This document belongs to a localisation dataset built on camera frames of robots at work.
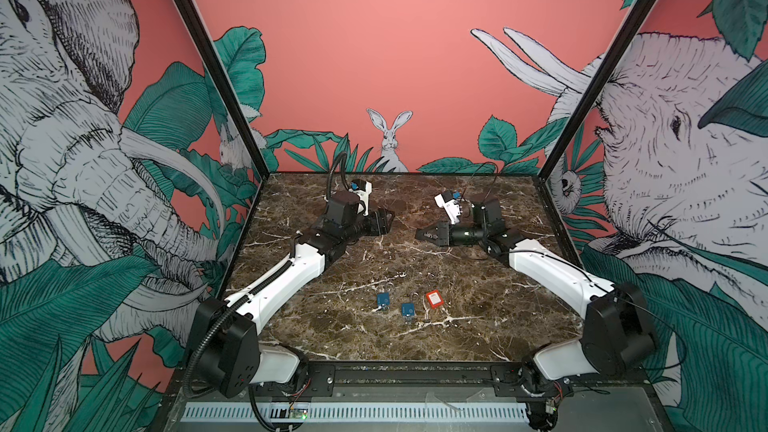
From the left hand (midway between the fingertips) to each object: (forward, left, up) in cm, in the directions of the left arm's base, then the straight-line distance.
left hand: (390, 211), depth 80 cm
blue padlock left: (-15, +3, -23) cm, 28 cm away
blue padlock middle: (-20, -5, -22) cm, 30 cm away
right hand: (-7, -7, -1) cm, 10 cm away
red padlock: (-16, -13, -23) cm, 31 cm away
